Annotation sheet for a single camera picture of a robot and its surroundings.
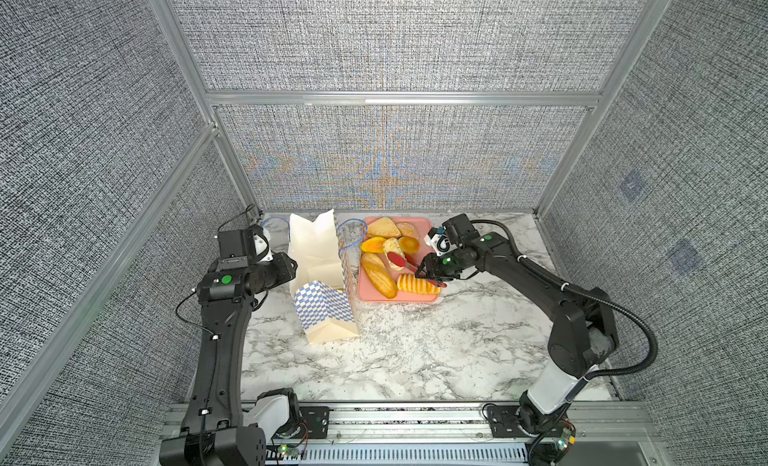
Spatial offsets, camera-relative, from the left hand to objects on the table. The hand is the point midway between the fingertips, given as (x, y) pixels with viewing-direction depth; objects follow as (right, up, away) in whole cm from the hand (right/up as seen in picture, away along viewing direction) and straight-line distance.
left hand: (291, 264), depth 75 cm
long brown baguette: (+22, -5, +22) cm, 31 cm away
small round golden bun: (+32, +5, +27) cm, 42 cm away
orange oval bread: (+20, +4, +31) cm, 37 cm away
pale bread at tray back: (+32, +10, +35) cm, 48 cm away
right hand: (+34, -3, +11) cm, 36 cm away
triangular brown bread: (+23, +11, +34) cm, 42 cm away
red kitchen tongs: (+28, 0, +18) cm, 33 cm away
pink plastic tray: (+18, -11, +22) cm, 30 cm away
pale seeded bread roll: (+26, +4, +22) cm, 34 cm away
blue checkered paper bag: (+2, -6, +23) cm, 24 cm away
